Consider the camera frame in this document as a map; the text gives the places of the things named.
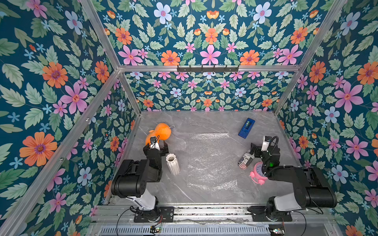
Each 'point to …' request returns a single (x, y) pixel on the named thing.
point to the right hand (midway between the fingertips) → (263, 143)
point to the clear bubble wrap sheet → (210, 164)
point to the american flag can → (246, 160)
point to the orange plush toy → (162, 132)
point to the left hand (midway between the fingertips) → (157, 141)
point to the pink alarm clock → (258, 175)
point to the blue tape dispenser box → (246, 128)
